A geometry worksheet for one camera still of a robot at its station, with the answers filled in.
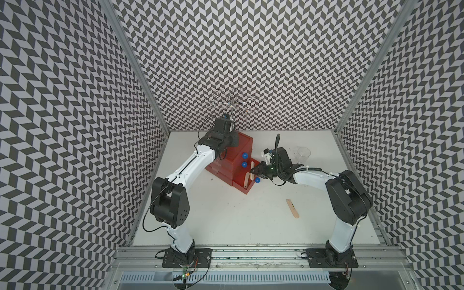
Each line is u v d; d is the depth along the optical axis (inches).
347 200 19.2
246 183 36.9
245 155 32.9
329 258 25.7
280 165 29.0
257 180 35.9
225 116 30.3
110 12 28.6
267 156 33.5
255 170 34.1
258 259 29.2
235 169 31.9
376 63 32.7
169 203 18.0
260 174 32.2
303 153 39.1
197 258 28.1
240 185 35.5
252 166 35.5
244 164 35.0
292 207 34.3
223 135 26.4
